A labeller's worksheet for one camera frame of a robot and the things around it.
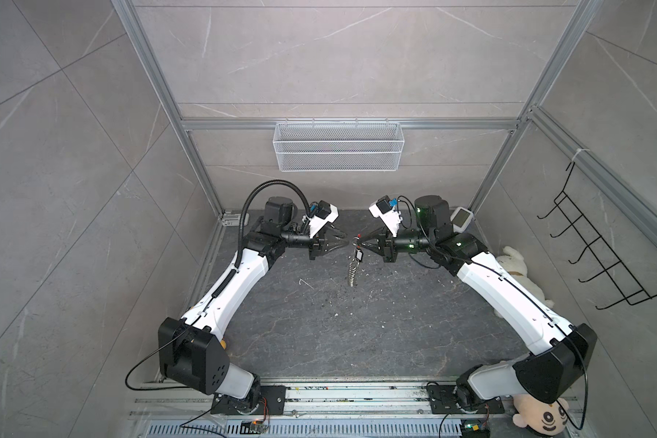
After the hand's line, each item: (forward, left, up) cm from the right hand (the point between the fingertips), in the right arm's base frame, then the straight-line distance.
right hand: (359, 240), depth 69 cm
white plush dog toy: (+7, -56, -25) cm, 61 cm away
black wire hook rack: (-17, -58, 0) cm, 61 cm away
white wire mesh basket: (+47, +5, -3) cm, 47 cm away
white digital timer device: (+32, -47, -28) cm, 63 cm away
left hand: (+2, +3, 0) cm, 4 cm away
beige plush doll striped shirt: (-37, -42, -24) cm, 61 cm away
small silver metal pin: (+7, +19, -32) cm, 38 cm away
